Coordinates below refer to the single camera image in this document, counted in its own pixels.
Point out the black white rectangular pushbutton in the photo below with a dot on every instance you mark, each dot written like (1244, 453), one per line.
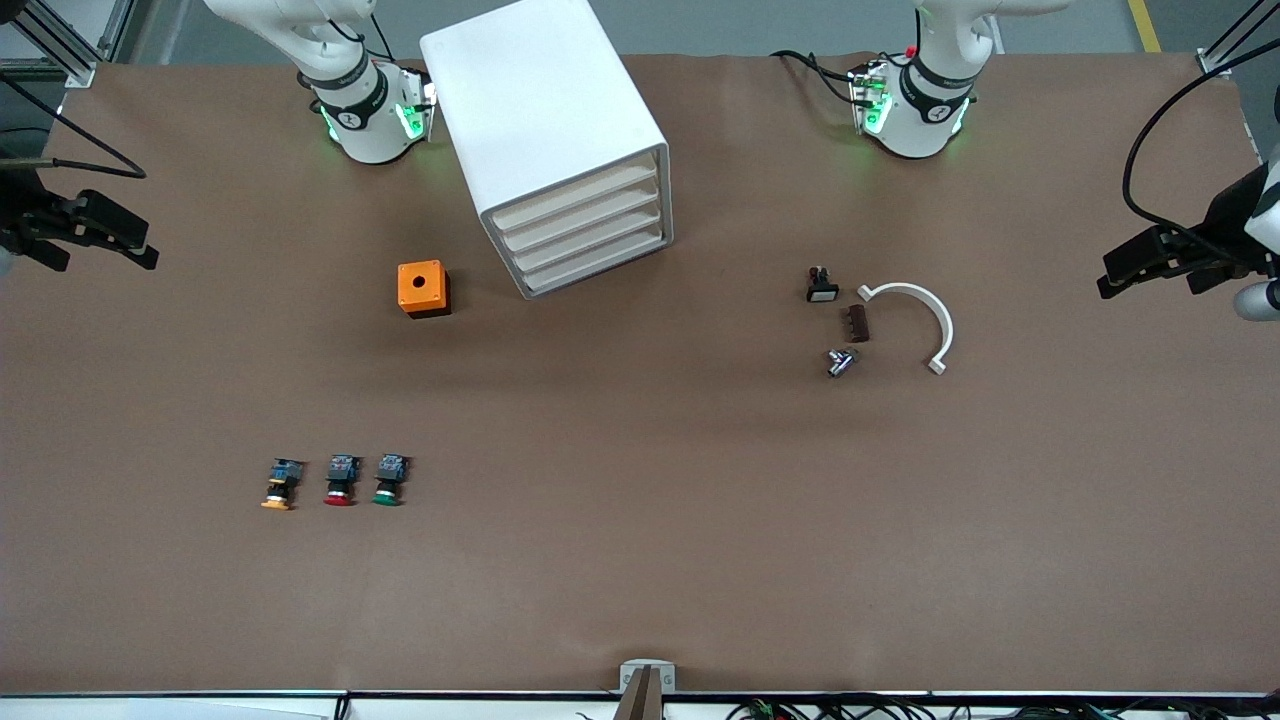
(822, 290)

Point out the green mushroom push button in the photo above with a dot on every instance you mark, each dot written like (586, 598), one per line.
(389, 480)

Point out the white plastic drawer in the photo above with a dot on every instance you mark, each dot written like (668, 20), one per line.
(586, 265)
(582, 244)
(578, 222)
(575, 200)

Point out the white table frame rail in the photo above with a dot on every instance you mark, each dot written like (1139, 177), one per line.
(150, 710)

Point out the white drawer cabinet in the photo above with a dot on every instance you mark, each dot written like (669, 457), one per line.
(530, 100)

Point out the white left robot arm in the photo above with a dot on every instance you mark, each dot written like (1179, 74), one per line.
(925, 120)

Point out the tan pointed bar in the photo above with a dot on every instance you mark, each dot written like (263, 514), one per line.
(640, 700)

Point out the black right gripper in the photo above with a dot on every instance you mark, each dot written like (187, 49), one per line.
(22, 214)

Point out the red mushroom push button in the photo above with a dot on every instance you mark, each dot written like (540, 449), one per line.
(341, 480)

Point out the silver key selector switch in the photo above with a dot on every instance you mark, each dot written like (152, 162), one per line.
(840, 363)

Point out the white curved plastic arc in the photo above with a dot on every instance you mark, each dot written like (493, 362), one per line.
(945, 330)

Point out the small brown block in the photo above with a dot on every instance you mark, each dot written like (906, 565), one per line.
(858, 324)

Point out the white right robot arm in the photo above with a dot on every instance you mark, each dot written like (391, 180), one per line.
(360, 120)

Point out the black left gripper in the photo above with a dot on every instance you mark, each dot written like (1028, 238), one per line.
(1226, 219)

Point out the orange button enclosure box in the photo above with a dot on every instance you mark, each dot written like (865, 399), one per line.
(420, 285)

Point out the brown table mat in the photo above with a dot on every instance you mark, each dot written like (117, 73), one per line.
(640, 560)

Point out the aluminium frame profile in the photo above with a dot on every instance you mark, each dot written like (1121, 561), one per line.
(1213, 62)
(80, 72)

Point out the grey metal bracket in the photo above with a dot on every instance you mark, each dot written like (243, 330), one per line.
(667, 678)

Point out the yellow mushroom push button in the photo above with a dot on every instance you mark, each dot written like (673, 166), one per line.
(280, 485)

